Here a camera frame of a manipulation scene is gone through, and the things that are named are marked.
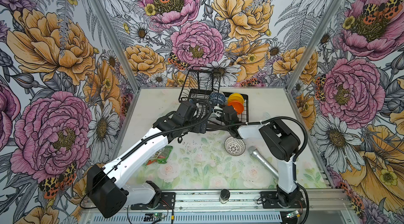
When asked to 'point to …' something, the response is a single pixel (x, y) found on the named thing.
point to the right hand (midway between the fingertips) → (222, 107)
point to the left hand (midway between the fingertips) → (196, 127)
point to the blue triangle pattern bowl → (215, 94)
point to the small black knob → (224, 195)
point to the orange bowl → (238, 105)
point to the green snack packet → (161, 156)
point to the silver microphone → (253, 151)
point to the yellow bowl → (235, 96)
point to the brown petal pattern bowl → (234, 146)
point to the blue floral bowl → (220, 100)
